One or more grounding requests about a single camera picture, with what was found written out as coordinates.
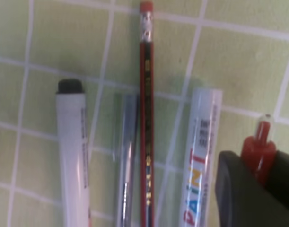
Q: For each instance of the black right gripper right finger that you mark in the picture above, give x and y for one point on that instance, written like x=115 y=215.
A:
x=243 y=202

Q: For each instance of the red gel pen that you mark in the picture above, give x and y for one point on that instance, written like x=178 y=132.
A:
x=258 y=151

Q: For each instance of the clear grey ballpoint pen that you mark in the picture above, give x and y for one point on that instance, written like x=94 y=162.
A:
x=125 y=156

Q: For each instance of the white whiteboard marker black cap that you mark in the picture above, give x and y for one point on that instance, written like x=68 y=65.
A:
x=74 y=156

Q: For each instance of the white paint marker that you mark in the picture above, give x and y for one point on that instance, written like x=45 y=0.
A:
x=199 y=156

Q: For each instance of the red pencil with eraser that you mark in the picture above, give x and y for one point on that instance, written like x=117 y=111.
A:
x=146 y=114

